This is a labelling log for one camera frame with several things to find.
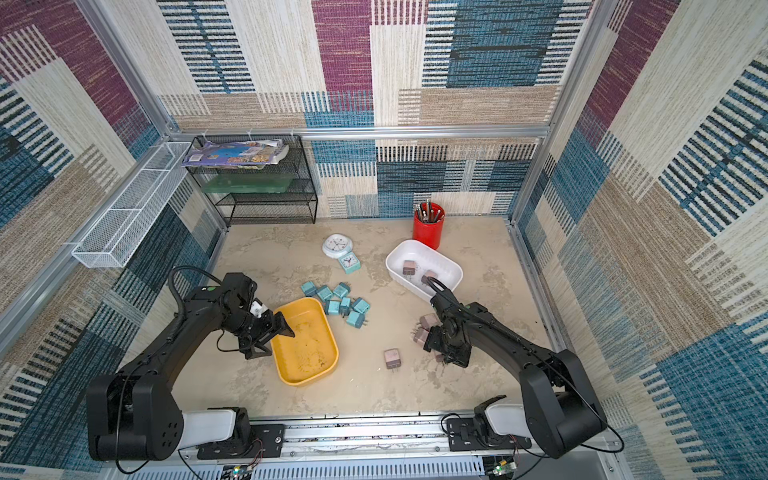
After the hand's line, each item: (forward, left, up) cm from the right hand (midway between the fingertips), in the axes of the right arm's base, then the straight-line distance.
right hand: (443, 358), depth 85 cm
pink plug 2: (+32, +8, 0) cm, 33 cm away
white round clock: (+40, +34, +3) cm, 52 cm away
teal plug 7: (+12, +25, +1) cm, 27 cm away
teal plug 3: (+23, +30, +1) cm, 38 cm away
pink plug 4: (+11, +3, +1) cm, 12 cm away
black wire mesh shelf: (+58, +55, +11) cm, 81 cm away
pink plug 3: (+28, +1, +1) cm, 28 cm away
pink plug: (0, +14, 0) cm, 14 cm away
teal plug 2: (+21, +35, +1) cm, 41 cm away
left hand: (+2, +42, +8) cm, 43 cm away
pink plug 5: (-3, +2, +8) cm, 9 cm away
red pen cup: (+40, +1, +12) cm, 42 cm away
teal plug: (+23, +41, +1) cm, 47 cm away
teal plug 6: (+16, +24, +2) cm, 29 cm away
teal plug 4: (+16, +32, +2) cm, 36 cm away
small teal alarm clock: (+33, +29, +2) cm, 44 cm away
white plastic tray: (+30, -5, +1) cm, 30 cm away
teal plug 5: (+16, +28, +2) cm, 33 cm away
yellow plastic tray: (+3, +37, -1) cm, 37 cm away
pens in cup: (+43, +2, +14) cm, 45 cm away
